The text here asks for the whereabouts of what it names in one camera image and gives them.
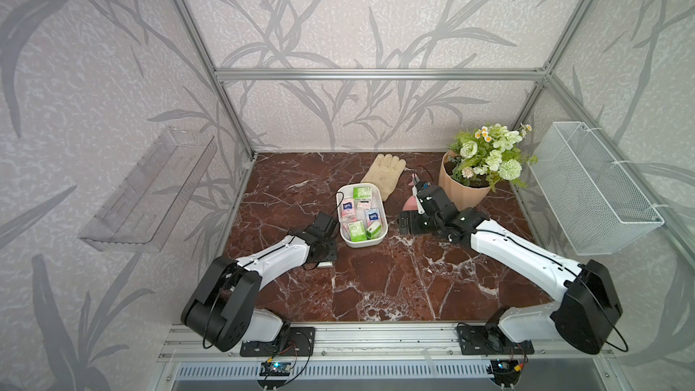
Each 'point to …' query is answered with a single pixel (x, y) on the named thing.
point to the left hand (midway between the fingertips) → (331, 252)
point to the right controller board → (506, 369)
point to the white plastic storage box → (362, 213)
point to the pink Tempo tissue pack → (347, 210)
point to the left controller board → (275, 368)
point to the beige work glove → (385, 172)
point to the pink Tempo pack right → (372, 215)
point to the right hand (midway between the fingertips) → (407, 217)
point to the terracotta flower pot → (462, 196)
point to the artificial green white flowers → (491, 154)
